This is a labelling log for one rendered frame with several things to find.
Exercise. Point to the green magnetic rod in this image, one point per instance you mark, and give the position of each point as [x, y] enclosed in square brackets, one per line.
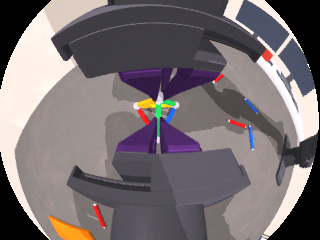
[158, 115]
[168, 102]

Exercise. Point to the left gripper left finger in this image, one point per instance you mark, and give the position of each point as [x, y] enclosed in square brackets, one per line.
[142, 140]

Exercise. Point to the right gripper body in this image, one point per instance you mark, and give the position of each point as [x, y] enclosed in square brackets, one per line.
[144, 34]

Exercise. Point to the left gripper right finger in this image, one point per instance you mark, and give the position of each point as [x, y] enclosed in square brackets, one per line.
[176, 141]

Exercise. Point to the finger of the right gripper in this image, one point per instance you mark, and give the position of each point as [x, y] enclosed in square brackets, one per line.
[145, 80]
[184, 79]

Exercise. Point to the orange flat bar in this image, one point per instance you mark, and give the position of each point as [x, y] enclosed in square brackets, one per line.
[70, 232]

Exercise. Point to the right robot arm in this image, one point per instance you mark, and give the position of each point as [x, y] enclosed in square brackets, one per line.
[293, 156]

